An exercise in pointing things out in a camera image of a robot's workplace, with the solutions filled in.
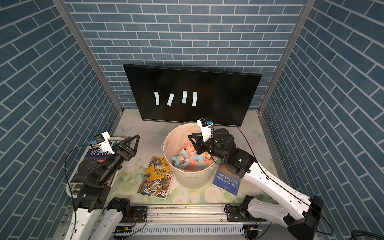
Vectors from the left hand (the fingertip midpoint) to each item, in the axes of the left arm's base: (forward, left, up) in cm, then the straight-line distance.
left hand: (140, 138), depth 62 cm
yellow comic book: (-6, -2, -33) cm, 34 cm away
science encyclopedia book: (+5, +31, -23) cm, 39 cm away
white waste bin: (+8, -13, -12) cm, 19 cm away
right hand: (+2, -22, -2) cm, 22 cm away
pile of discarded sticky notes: (+1, -19, -20) cm, 28 cm away
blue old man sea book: (-6, -41, -32) cm, 53 cm away
